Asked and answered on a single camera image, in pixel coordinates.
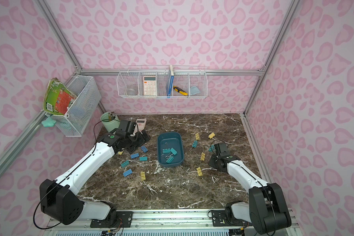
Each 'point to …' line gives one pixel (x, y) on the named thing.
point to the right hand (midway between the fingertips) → (212, 160)
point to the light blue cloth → (194, 90)
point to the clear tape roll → (131, 92)
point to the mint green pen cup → (110, 120)
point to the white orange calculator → (149, 85)
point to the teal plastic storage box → (165, 140)
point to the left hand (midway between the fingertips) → (145, 137)
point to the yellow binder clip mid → (202, 157)
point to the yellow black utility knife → (181, 91)
